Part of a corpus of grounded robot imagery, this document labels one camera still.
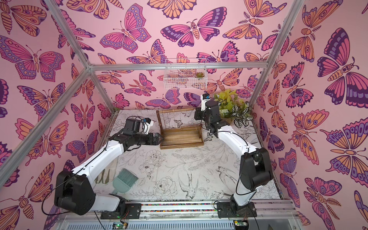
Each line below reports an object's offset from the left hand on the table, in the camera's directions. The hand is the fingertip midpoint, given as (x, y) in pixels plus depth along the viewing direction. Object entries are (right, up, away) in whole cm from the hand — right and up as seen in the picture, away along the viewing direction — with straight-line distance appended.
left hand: (159, 137), depth 84 cm
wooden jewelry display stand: (+14, -1, +19) cm, 24 cm away
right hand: (+23, +18, +2) cm, 29 cm away
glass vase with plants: (+44, +16, +3) cm, 47 cm away
